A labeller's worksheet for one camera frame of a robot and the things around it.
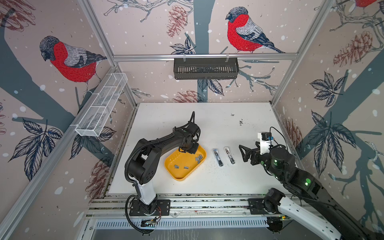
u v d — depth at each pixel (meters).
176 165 0.88
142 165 0.47
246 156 0.62
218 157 0.90
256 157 0.60
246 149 0.60
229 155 0.90
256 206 0.73
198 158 0.90
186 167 0.88
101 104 0.79
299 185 0.46
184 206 0.75
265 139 0.57
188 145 0.79
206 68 1.04
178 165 0.88
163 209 0.73
